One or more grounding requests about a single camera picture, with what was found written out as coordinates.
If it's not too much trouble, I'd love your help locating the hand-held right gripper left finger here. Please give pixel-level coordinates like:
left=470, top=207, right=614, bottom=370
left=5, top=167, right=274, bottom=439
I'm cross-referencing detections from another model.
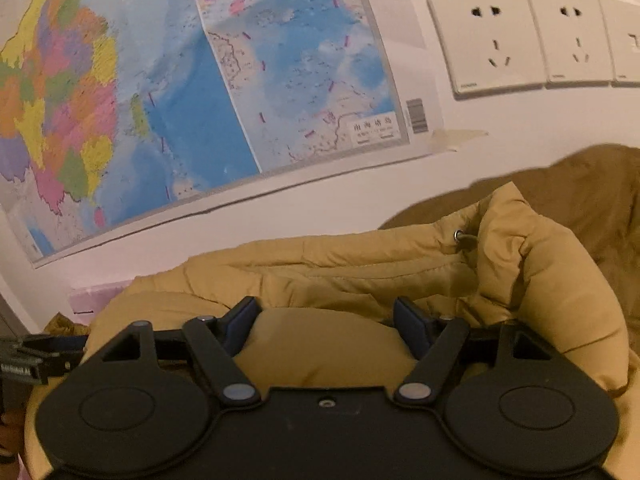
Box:
left=81, top=296, right=262, bottom=409

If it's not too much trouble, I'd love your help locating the white wall socket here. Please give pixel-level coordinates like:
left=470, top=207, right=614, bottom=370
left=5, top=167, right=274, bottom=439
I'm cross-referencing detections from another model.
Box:
left=527, top=0, right=614, bottom=89
left=597, top=0, right=640, bottom=87
left=425, top=0, right=549, bottom=100

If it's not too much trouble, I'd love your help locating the colourful wall map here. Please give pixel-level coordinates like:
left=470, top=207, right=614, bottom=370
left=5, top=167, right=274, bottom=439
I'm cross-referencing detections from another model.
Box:
left=0, top=0, right=446, bottom=269

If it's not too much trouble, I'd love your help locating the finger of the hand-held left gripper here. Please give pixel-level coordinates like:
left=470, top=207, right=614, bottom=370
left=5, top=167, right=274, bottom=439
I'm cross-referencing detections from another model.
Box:
left=19, top=334, right=90, bottom=357

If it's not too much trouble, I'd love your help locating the beige tape strip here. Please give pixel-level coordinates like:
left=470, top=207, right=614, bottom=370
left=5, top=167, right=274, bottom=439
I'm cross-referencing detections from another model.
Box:
left=432, top=128, right=489, bottom=154

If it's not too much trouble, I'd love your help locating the pink bed sheet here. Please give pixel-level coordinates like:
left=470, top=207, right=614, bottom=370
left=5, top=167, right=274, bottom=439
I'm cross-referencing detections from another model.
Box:
left=69, top=282, right=127, bottom=318

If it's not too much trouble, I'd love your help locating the tan down jacket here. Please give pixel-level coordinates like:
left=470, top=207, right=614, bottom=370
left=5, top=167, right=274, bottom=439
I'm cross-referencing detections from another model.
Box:
left=22, top=144, right=640, bottom=480

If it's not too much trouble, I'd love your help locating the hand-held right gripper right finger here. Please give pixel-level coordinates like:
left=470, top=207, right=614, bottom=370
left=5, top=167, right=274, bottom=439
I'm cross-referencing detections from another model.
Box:
left=393, top=296, right=567, bottom=408

